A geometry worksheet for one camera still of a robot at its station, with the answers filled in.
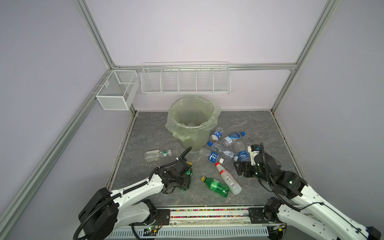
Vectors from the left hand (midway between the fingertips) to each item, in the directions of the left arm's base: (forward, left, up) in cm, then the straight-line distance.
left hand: (185, 183), depth 82 cm
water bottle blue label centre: (+13, -17, +3) cm, 22 cm away
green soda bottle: (-3, -1, +9) cm, 9 cm away
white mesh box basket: (+57, +44, +21) cm, 75 cm away
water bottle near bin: (+30, -22, +2) cm, 37 cm away
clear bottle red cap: (-3, -26, +3) cm, 26 cm away
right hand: (+3, -29, +14) cm, 32 cm away
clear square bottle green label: (+19, +20, -2) cm, 28 cm away
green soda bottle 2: (-3, -17, +2) cm, 17 cm away
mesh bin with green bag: (+41, -4, +6) cm, 42 cm away
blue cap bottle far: (+26, -31, +4) cm, 40 cm away
